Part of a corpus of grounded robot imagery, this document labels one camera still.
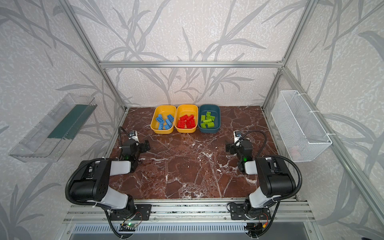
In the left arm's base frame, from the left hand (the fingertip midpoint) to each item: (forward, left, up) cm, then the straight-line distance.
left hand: (141, 135), depth 95 cm
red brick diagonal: (+20, -30, -6) cm, 37 cm away
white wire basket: (-19, -81, +28) cm, 87 cm away
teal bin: (+19, -44, -6) cm, 49 cm away
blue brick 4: (+13, -14, -7) cm, 20 cm away
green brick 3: (+13, -40, -6) cm, 42 cm away
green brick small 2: (+24, -43, -7) cm, 50 cm away
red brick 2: (+14, -30, -6) cm, 34 cm away
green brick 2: (+16, -42, -5) cm, 45 cm away
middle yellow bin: (+28, -28, -6) cm, 40 cm away
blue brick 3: (+14, -15, -6) cm, 21 cm away
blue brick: (+17, -8, -4) cm, 19 cm away
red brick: (+20, -25, -6) cm, 32 cm away
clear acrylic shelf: (-19, +28, +25) cm, 42 cm away
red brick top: (+13, -24, -4) cm, 27 cm away
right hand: (+1, -60, 0) cm, 60 cm away
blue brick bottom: (+11, -9, -5) cm, 16 cm away
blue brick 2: (+20, -15, -6) cm, 25 cm away
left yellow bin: (+27, -9, -6) cm, 29 cm away
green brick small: (+20, -39, -6) cm, 44 cm away
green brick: (+20, -47, -6) cm, 51 cm away
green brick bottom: (+14, -45, -6) cm, 48 cm away
